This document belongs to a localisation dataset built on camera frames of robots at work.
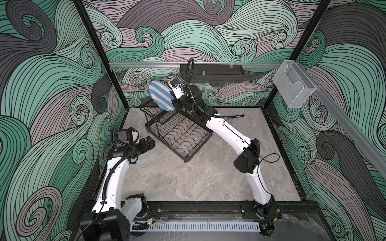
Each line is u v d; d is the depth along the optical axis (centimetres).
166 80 64
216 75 96
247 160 58
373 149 52
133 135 70
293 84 79
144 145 70
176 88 63
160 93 82
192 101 57
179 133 102
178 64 93
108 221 37
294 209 74
